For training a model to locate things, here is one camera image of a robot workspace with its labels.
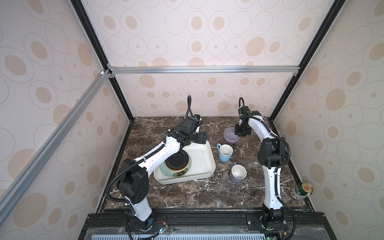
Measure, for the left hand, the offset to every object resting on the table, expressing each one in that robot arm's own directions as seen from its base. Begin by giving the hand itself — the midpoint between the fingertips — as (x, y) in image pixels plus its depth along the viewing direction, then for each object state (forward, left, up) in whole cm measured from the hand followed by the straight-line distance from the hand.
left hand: (206, 132), depth 83 cm
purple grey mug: (-15, -20, -18) cm, 31 cm away
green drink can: (-28, -48, -12) cm, 57 cm away
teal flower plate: (-15, +22, -20) cm, 33 cm away
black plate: (-8, +16, -19) cm, 26 cm away
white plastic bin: (-7, +1, -21) cm, 22 cm away
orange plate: (-14, +15, -19) cm, 28 cm away
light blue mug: (-2, -13, -17) cm, 22 cm away
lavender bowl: (+10, -17, -17) cm, 26 cm away
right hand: (+12, -24, -16) cm, 32 cm away
